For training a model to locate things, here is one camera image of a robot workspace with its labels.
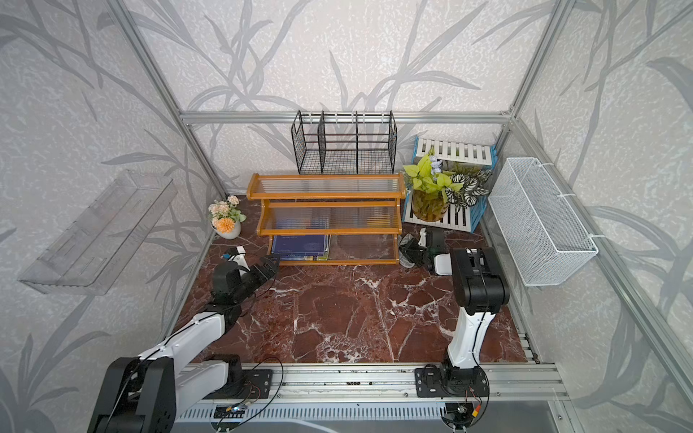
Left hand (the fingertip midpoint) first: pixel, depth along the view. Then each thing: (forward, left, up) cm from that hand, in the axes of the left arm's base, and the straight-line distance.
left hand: (274, 261), depth 87 cm
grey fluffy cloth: (+5, -44, -7) cm, 45 cm away
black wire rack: (+45, -22, +14) cm, 52 cm away
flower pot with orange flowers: (+19, +22, -1) cm, 29 cm away
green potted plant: (+24, -53, +9) cm, 59 cm away
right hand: (+12, -43, -8) cm, 45 cm away
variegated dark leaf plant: (+19, -63, +15) cm, 67 cm away
